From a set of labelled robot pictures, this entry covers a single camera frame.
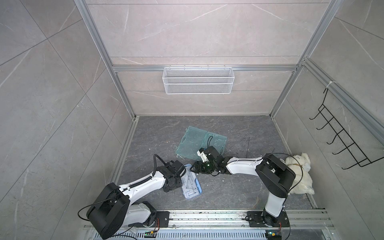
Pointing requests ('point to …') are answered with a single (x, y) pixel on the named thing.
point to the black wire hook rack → (358, 154)
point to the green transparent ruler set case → (194, 139)
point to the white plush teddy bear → (301, 165)
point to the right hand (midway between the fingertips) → (193, 170)
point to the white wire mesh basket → (198, 80)
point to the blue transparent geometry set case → (191, 186)
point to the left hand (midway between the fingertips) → (179, 182)
